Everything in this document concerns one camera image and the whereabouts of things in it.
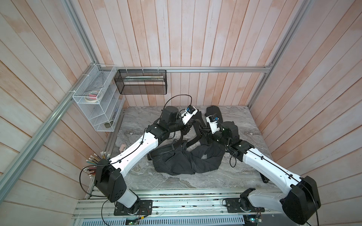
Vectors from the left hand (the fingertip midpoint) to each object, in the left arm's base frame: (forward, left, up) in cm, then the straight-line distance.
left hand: (193, 122), depth 75 cm
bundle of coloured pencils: (-15, +55, -14) cm, 59 cm away
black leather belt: (+1, -3, -18) cm, 18 cm away
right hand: (+1, -6, -6) cm, 8 cm away
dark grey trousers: (-12, +9, -18) cm, 24 cm away
